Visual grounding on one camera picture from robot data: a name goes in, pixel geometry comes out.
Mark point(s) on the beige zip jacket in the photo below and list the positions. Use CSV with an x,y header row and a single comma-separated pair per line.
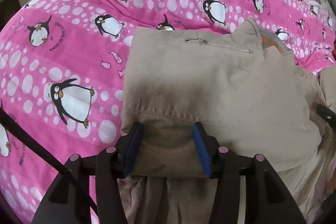
x,y
247,92

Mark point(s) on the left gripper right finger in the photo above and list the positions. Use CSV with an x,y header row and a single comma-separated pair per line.
x,y
267,199

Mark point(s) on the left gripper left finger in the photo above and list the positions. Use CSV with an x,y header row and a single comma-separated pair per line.
x,y
92,185

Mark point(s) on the pink penguin blanket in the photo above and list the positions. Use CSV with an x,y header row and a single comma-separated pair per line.
x,y
63,61

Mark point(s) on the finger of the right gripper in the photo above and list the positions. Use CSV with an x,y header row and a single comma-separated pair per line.
x,y
328,115

